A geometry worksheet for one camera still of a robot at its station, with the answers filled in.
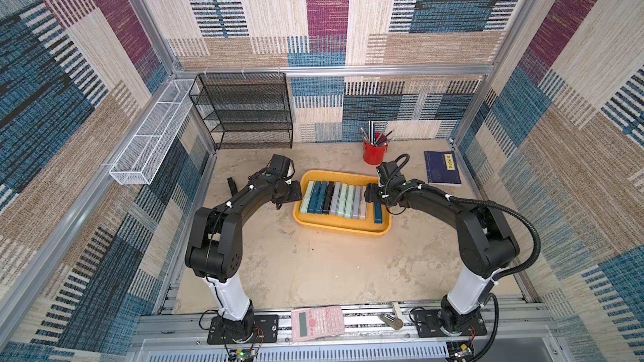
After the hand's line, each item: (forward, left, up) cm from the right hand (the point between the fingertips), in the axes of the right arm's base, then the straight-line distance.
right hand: (376, 197), depth 96 cm
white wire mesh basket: (-7, +71, +29) cm, 77 cm away
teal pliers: (-6, 0, -2) cm, 6 cm away
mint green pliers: (-1, +10, -2) cm, 10 cm away
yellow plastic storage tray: (-10, +16, -2) cm, 19 cm away
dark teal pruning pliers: (+2, +21, -2) cm, 21 cm away
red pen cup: (+22, -2, -1) cm, 22 cm away
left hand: (0, +29, +2) cm, 29 cm away
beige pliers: (-3, +5, -3) cm, 6 cm away
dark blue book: (+19, -32, -6) cm, 37 cm away
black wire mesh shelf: (+36, +53, +15) cm, 65 cm away
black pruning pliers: (+3, +17, -1) cm, 18 cm away
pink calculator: (-40, +22, -4) cm, 46 cm away
